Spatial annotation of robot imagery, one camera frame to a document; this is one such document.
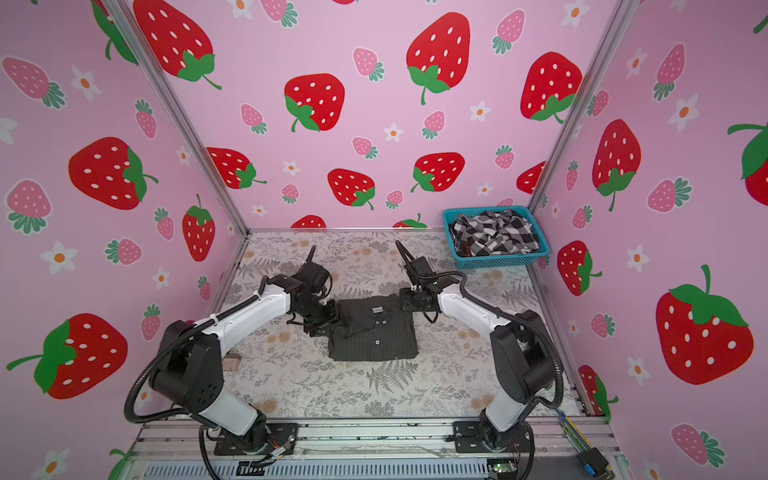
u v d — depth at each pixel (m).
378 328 0.88
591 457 0.70
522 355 0.46
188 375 0.45
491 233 1.05
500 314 0.50
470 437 0.74
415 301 0.80
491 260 1.04
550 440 0.75
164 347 0.46
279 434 0.75
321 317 0.76
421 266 0.72
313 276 0.72
